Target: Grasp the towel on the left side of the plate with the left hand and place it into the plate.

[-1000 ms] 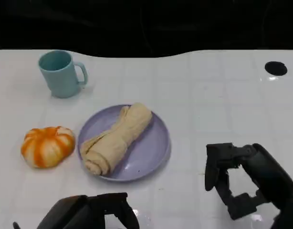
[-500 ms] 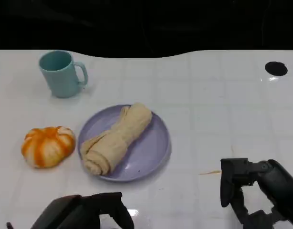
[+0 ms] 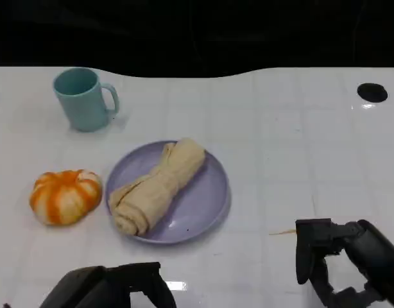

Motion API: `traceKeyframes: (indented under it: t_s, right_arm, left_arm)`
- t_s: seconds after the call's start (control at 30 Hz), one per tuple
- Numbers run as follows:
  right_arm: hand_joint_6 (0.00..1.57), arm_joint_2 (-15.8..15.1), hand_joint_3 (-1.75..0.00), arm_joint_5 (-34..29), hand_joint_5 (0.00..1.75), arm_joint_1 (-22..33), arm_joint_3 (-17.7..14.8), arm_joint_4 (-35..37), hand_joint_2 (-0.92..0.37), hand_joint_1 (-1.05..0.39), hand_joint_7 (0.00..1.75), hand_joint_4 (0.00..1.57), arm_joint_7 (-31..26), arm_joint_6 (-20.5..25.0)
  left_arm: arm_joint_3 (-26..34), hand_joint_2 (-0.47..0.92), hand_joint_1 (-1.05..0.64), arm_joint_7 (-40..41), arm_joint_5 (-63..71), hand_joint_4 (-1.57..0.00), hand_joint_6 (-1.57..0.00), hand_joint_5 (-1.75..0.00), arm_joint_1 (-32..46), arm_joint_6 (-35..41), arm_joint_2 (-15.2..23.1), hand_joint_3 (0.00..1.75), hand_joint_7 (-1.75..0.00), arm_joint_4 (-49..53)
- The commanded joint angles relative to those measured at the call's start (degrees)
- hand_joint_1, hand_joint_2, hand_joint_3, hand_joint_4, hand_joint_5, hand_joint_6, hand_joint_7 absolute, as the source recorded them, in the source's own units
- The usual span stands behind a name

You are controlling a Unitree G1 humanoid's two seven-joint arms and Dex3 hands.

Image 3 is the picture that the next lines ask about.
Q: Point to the lilac plate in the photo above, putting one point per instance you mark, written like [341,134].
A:
[206,192]

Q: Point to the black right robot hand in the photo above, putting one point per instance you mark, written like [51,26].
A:
[373,250]

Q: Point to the orange and white bread roll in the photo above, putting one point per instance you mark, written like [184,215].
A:
[65,197]

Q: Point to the pale green mug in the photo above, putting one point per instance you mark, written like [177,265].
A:
[83,102]

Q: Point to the beige towel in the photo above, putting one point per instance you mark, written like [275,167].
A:
[158,189]

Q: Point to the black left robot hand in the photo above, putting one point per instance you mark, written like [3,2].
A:
[88,288]

